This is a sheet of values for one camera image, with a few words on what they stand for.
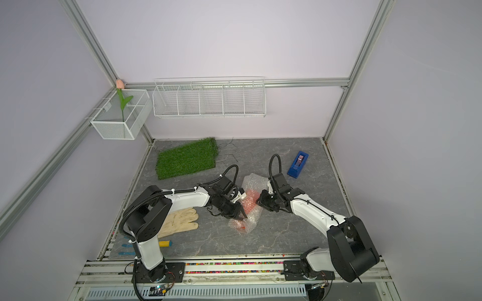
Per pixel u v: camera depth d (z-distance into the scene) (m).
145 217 0.48
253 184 0.89
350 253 0.42
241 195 0.85
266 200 0.77
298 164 1.02
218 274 0.75
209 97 1.07
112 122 0.78
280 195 0.64
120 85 0.89
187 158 1.07
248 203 0.85
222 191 0.75
